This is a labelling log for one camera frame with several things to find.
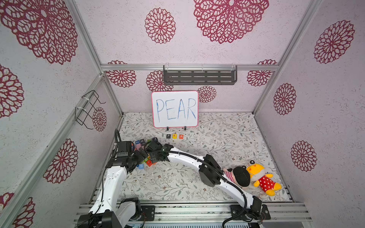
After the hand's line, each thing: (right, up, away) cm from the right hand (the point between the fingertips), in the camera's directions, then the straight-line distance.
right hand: (153, 155), depth 94 cm
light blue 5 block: (-7, -6, -4) cm, 10 cm away
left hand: (-4, +1, -10) cm, 11 cm away
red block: (-2, -4, -5) cm, 6 cm away
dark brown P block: (+9, +12, +10) cm, 18 cm away
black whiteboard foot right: (+21, +18, +15) cm, 32 cm away
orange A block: (+18, +12, +12) cm, 24 cm away
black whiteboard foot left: (+8, +18, +15) cm, 25 cm away
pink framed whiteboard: (+12, +32, +12) cm, 36 cm away
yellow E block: (+14, +12, +11) cm, 21 cm away
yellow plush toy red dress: (+62, -10, -14) cm, 65 cm away
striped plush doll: (+46, -8, -13) cm, 49 cm away
